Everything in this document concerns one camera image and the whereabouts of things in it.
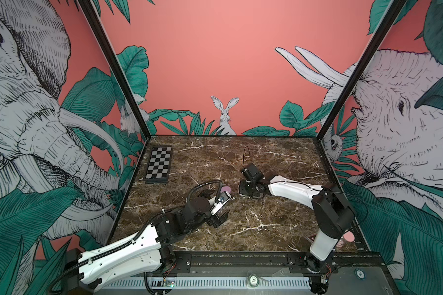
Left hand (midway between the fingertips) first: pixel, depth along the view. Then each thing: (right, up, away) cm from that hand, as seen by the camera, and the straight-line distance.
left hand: (221, 198), depth 72 cm
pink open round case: (+52, -16, +1) cm, 54 cm away
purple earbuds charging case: (+2, -1, +22) cm, 23 cm away
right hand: (+8, +1, +18) cm, 19 cm away
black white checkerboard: (-36, +12, +30) cm, 48 cm away
